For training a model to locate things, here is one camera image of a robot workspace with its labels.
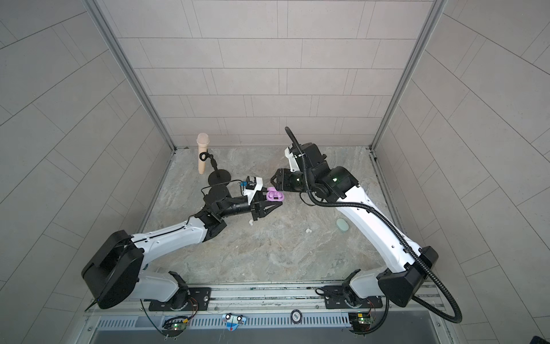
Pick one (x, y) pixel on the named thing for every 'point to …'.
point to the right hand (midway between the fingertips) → (274, 182)
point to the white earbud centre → (308, 230)
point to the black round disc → (296, 316)
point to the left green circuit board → (172, 330)
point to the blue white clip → (233, 321)
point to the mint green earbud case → (342, 225)
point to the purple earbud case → (273, 195)
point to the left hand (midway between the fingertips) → (281, 201)
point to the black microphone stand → (218, 176)
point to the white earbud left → (251, 221)
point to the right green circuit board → (360, 322)
